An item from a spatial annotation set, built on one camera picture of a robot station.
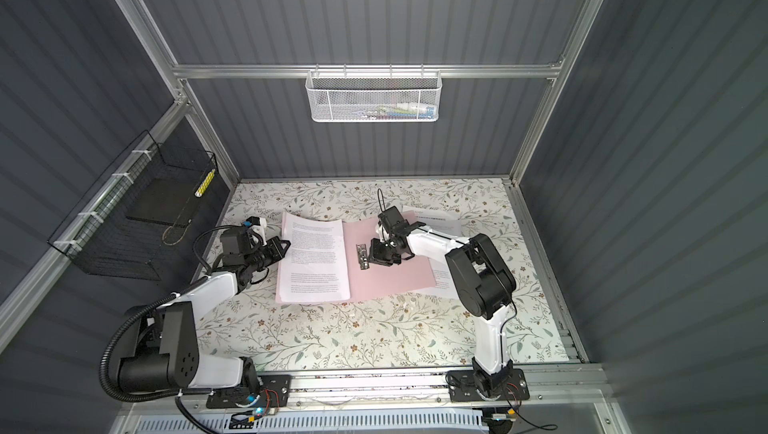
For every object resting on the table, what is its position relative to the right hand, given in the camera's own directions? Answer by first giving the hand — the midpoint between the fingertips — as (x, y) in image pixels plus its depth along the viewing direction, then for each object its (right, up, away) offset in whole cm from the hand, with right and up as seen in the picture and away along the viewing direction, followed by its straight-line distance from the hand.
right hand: (372, 261), depth 94 cm
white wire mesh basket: (-1, +64, +30) cm, 71 cm away
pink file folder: (-2, -6, +1) cm, 6 cm away
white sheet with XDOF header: (+27, +12, +15) cm, 33 cm away
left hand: (-26, +6, -3) cm, 27 cm away
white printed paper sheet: (-18, 0, -1) cm, 18 cm away
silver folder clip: (-4, +1, +5) cm, 6 cm away
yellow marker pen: (-45, +24, -13) cm, 53 cm away
